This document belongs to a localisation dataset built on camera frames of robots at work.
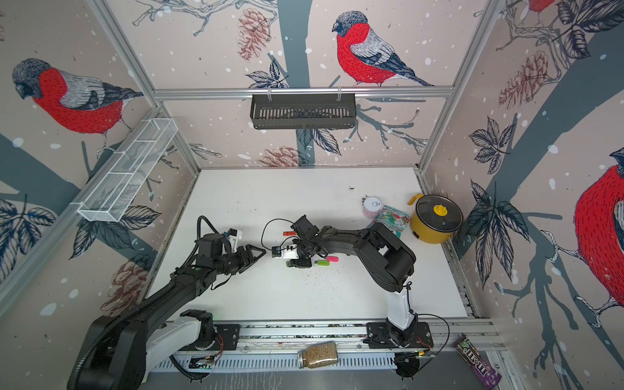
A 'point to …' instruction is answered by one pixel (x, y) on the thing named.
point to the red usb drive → (289, 233)
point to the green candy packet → (395, 219)
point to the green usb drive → (322, 262)
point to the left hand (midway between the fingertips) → (265, 250)
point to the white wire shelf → (110, 200)
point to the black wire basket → (303, 111)
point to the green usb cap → (288, 264)
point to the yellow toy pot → (435, 217)
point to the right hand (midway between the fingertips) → (292, 254)
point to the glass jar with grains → (318, 354)
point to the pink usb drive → (332, 258)
